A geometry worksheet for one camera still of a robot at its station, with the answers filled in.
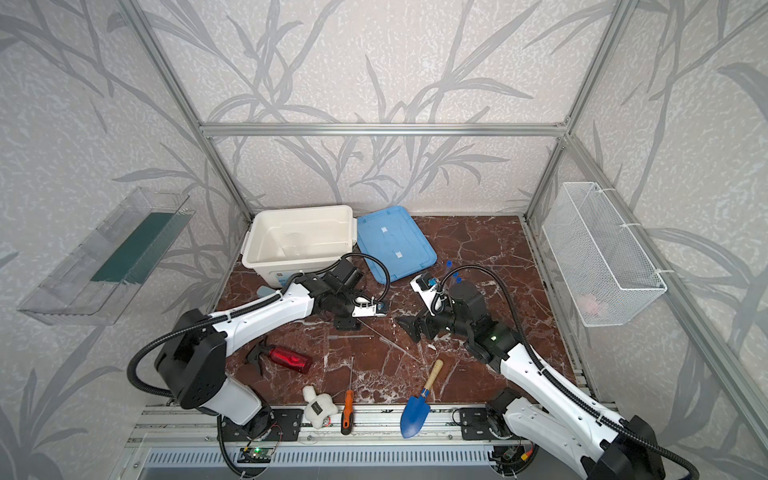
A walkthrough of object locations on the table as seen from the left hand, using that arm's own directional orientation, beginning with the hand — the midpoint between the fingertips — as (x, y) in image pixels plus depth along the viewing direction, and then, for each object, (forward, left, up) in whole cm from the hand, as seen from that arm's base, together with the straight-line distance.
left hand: (364, 301), depth 86 cm
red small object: (-15, +21, -5) cm, 26 cm away
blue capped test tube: (+22, -28, -11) cm, 37 cm away
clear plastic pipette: (-7, +10, -9) cm, 15 cm away
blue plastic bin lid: (+32, -7, -9) cm, 34 cm away
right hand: (-4, -13, +11) cm, 18 cm away
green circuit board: (-36, +24, -10) cm, 45 cm away
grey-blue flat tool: (+6, +33, -4) cm, 34 cm away
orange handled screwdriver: (-28, +2, -6) cm, 29 cm away
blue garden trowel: (-27, -15, -7) cm, 31 cm away
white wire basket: (-6, -53, +27) cm, 60 cm away
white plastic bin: (+24, +31, -3) cm, 39 cm away
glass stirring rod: (-9, -7, -9) cm, 14 cm away
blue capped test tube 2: (-6, -23, +23) cm, 33 cm away
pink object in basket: (-7, -58, +13) cm, 60 cm away
